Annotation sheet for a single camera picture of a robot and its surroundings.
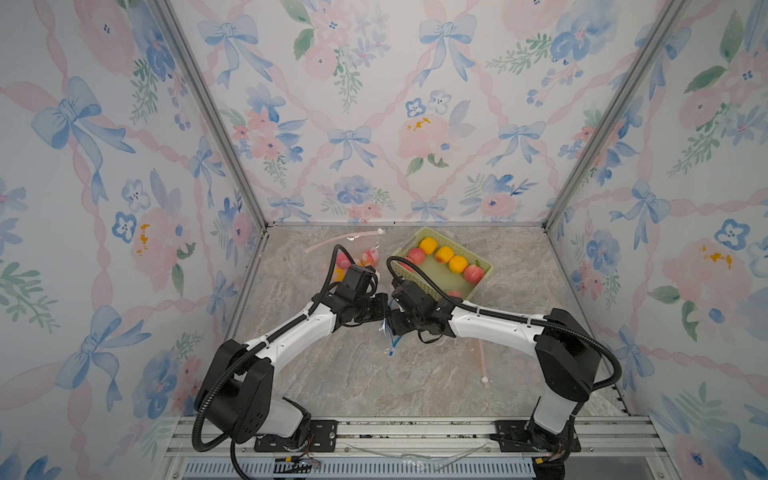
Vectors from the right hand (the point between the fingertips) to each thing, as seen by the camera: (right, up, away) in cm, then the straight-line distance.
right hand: (396, 317), depth 87 cm
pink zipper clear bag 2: (+24, -15, -4) cm, 29 cm away
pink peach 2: (+8, +18, +19) cm, 27 cm away
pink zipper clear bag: (-11, +20, +10) cm, 25 cm away
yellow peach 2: (-11, +15, +13) cm, 23 cm away
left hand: (0, +3, -3) cm, 4 cm away
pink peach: (+26, +12, +13) cm, 31 cm away
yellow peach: (+22, +15, +16) cm, 31 cm away
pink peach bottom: (+18, +6, +7) cm, 20 cm away
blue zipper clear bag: (-3, -2, -4) cm, 6 cm away
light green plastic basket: (+16, +20, +19) cm, 32 cm away
